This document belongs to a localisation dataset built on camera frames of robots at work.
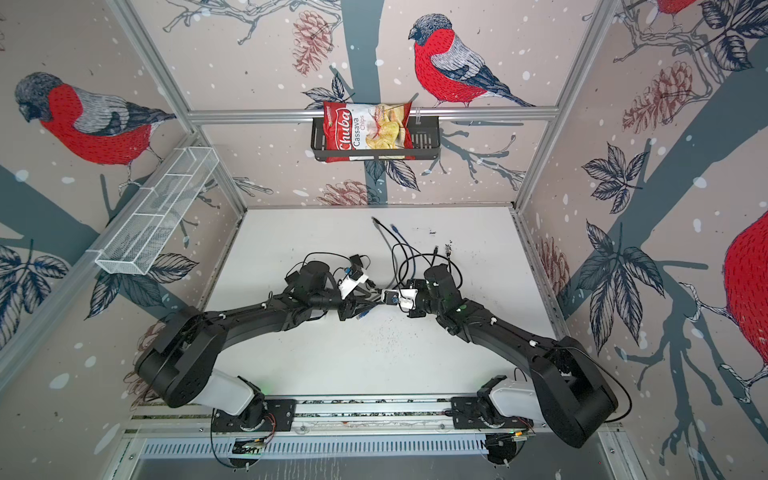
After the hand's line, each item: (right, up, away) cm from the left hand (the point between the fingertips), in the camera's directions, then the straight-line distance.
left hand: (370, 299), depth 82 cm
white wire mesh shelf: (-57, +16, -11) cm, 60 cm away
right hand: (+7, +2, +2) cm, 8 cm away
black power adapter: (-7, +9, +21) cm, 24 cm away
